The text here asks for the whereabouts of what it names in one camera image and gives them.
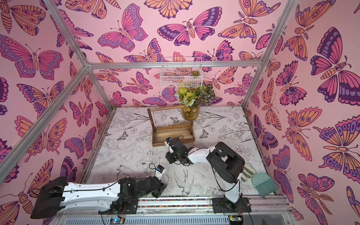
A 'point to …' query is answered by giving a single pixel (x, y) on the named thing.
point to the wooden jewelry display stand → (160, 134)
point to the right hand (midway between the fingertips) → (168, 154)
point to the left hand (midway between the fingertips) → (166, 184)
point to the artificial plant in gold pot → (191, 99)
